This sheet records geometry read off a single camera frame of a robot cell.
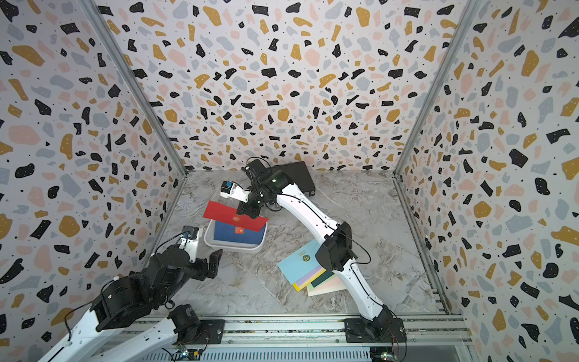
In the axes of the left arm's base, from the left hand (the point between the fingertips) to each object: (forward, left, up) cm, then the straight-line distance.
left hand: (211, 249), depth 68 cm
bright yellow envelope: (-4, -27, -23) cm, 36 cm away
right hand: (+16, -5, -3) cm, 17 cm away
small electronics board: (-24, +9, -24) cm, 35 cm away
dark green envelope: (-1, -35, -23) cm, 42 cm away
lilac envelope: (-3, -26, -23) cm, 35 cm away
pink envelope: (-3, -39, -25) cm, 46 cm away
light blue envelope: (+5, -27, -24) cm, 36 cm away
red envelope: (+15, -1, -4) cm, 16 cm away
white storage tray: (+10, 0, -18) cm, 20 cm away
